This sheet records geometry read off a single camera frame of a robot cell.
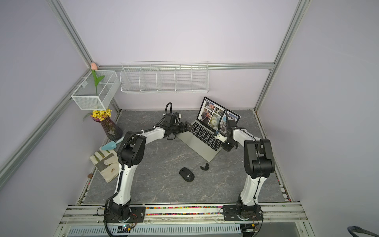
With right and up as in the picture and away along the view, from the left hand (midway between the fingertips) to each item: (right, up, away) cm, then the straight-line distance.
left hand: (189, 128), depth 103 cm
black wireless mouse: (-1, -26, -19) cm, 32 cm away
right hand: (+26, -10, -4) cm, 29 cm away
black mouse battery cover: (+11, -23, -14) cm, 30 cm away
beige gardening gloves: (-51, -21, -12) cm, 57 cm away
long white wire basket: (-16, +35, -4) cm, 39 cm away
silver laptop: (+12, -5, +2) cm, 13 cm away
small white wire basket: (-55, +18, -26) cm, 63 cm away
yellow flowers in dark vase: (-51, -1, -6) cm, 51 cm away
